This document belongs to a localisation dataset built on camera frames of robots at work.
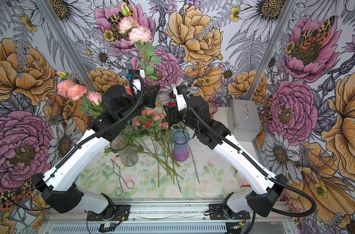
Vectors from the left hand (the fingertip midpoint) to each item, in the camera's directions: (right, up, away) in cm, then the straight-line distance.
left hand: (159, 91), depth 62 cm
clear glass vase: (-21, -33, +24) cm, 46 cm away
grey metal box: (+49, -13, +33) cm, 60 cm away
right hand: (+4, -7, +3) cm, 9 cm away
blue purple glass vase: (+9, -30, +32) cm, 45 cm away
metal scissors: (-20, -48, +22) cm, 57 cm away
